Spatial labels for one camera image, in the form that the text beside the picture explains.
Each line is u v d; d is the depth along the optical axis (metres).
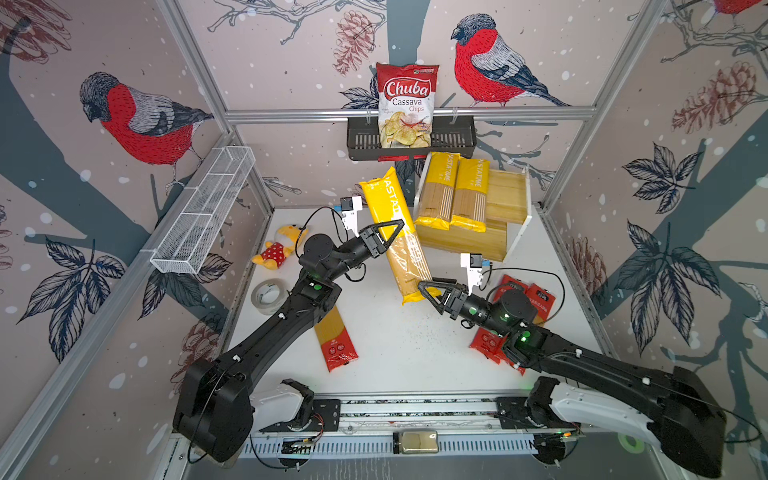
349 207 0.62
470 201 0.74
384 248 0.62
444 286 0.60
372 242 0.59
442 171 0.81
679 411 0.40
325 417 0.73
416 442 0.67
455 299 0.58
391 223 0.64
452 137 0.95
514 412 0.73
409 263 0.65
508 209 0.75
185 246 0.71
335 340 0.85
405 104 0.85
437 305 0.60
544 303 0.91
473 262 0.62
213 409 0.39
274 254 0.98
